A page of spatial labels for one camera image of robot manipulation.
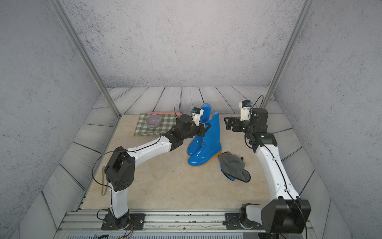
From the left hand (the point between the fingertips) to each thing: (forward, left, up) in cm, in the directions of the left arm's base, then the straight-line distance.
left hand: (214, 125), depth 81 cm
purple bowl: (+25, +41, -21) cm, 52 cm away
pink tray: (+36, +34, -24) cm, 55 cm away
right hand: (0, -9, +6) cm, 11 cm away
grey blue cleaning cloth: (-14, -12, -22) cm, 28 cm away
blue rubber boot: (+4, +10, -21) cm, 24 cm away
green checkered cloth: (+28, +31, -25) cm, 48 cm away
